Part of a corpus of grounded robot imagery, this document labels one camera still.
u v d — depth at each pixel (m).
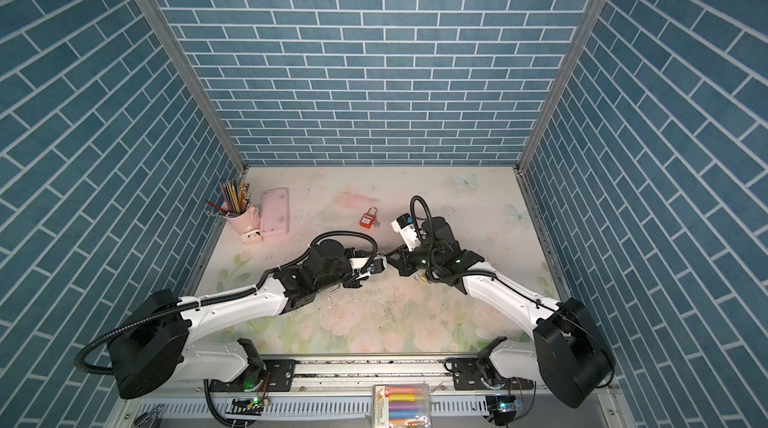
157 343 0.42
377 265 0.68
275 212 1.06
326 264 0.62
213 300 0.48
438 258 0.64
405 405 0.68
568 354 0.41
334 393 0.72
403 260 0.71
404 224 0.73
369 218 1.04
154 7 0.78
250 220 0.96
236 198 0.96
